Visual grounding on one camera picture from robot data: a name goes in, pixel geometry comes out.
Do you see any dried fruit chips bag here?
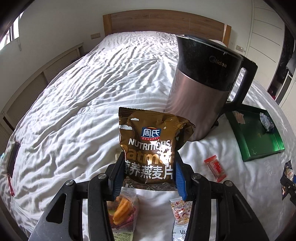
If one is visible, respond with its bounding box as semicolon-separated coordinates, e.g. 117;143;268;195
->
107;187;139;241

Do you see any white blue oat stick packet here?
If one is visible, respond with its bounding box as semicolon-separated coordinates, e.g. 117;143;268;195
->
170;197;193;241

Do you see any red candy wrapper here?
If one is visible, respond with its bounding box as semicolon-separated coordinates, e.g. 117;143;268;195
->
204;155;227;182

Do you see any dark blue gold snack packet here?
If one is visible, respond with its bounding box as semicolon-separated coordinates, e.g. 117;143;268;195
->
280;160;295;204

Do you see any brown oatmeal snack bag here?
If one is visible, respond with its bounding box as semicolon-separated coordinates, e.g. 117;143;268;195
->
118;107;195;184

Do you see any white bed quilt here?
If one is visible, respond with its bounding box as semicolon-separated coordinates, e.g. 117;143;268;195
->
1;32;295;240

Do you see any green snack tray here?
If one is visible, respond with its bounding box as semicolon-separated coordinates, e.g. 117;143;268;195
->
226;104;285;162

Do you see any silver blue snack packet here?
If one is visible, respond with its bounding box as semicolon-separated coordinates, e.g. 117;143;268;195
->
259;113;275;133

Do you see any small tan snack packet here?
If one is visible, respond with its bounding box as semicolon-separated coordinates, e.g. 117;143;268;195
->
232;111;245;125

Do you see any radiator cover panel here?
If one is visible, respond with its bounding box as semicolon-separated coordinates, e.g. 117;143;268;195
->
1;43;83;153

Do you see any black copper electric kettle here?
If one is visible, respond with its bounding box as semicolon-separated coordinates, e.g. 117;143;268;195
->
165;35;258;141

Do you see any wooden headboard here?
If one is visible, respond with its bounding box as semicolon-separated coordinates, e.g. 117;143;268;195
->
103;9;231;46

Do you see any white sliding wardrobe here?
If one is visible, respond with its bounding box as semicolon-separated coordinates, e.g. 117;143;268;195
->
245;0;296;121

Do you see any black smartphone red strap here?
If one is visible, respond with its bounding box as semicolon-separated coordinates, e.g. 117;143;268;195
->
6;141;21;197

